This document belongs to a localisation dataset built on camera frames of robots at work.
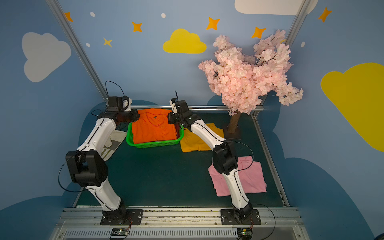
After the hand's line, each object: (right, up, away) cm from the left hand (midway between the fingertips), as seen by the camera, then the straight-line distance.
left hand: (138, 113), depth 90 cm
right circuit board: (+60, -62, -17) cm, 88 cm away
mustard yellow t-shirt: (+32, -20, +13) cm, 40 cm away
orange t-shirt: (+8, -7, +6) cm, 12 cm away
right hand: (+19, -1, +2) cm, 19 cm away
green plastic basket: (-7, -17, +5) cm, 19 cm away
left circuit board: (-2, -60, -18) cm, 63 cm away
